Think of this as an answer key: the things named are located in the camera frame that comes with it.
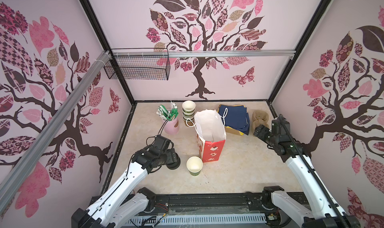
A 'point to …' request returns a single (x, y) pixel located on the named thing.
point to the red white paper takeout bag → (211, 135)
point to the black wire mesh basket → (139, 67)
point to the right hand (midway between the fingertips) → (262, 129)
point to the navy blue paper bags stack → (235, 118)
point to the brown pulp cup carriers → (259, 117)
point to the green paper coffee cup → (194, 165)
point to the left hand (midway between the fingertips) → (168, 159)
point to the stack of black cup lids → (175, 165)
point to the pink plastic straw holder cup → (171, 127)
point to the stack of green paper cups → (188, 112)
